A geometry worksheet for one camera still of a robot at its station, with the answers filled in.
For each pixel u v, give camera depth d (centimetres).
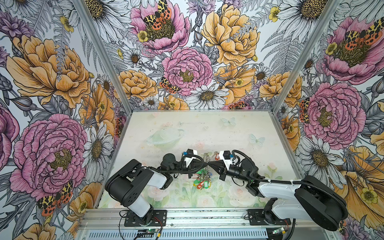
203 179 85
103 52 87
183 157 70
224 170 70
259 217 74
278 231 72
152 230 71
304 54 90
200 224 74
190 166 72
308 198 44
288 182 50
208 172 79
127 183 47
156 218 73
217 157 68
